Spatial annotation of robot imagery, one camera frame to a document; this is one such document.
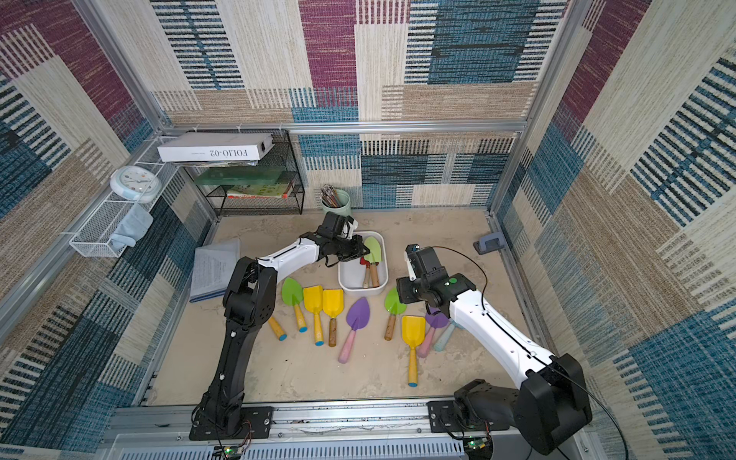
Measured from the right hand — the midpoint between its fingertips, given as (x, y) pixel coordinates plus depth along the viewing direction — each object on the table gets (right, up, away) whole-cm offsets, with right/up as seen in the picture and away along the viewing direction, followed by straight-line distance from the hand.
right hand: (406, 282), depth 83 cm
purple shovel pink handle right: (+10, -13, +8) cm, 18 cm away
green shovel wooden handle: (-4, -14, +4) cm, 15 cm away
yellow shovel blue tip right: (+3, -15, +6) cm, 16 cm away
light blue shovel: (+12, -16, +3) cm, 20 cm away
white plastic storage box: (-17, +1, +14) cm, 22 cm away
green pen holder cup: (-20, +23, +19) cm, 35 cm away
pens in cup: (-25, +28, +19) cm, 41 cm away
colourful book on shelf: (-49, +29, +16) cm, 59 cm away
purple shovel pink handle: (-14, -12, +8) cm, 21 cm away
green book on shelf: (-53, +33, +11) cm, 64 cm away
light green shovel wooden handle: (-9, +6, +18) cm, 21 cm away
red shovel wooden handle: (-12, 0, +15) cm, 19 cm away
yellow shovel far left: (-38, -15, +3) cm, 41 cm away
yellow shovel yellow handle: (-29, -8, +11) cm, 32 cm away
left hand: (-11, +9, +17) cm, 22 cm away
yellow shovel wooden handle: (-23, -8, +11) cm, 26 cm away
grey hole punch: (+33, +11, +24) cm, 42 cm away
